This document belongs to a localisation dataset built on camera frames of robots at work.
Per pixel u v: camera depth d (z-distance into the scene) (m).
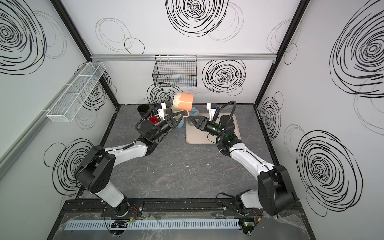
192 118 0.73
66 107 0.73
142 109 1.05
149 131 0.63
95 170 0.46
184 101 0.71
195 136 1.00
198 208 0.75
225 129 0.59
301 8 0.72
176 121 0.71
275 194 0.42
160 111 0.73
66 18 0.74
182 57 0.91
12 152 0.52
